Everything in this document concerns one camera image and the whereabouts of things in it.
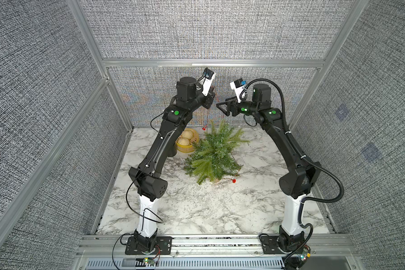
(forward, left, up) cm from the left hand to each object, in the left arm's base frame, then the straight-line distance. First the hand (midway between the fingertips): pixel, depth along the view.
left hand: (215, 84), depth 70 cm
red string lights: (-29, -7, -31) cm, 43 cm away
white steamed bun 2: (+3, +16, -40) cm, 44 cm away
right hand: (0, -4, -6) cm, 7 cm away
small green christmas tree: (-24, +3, -21) cm, 32 cm away
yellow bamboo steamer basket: (-1, +13, -43) cm, 45 cm away
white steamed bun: (+11, +15, -42) cm, 46 cm away
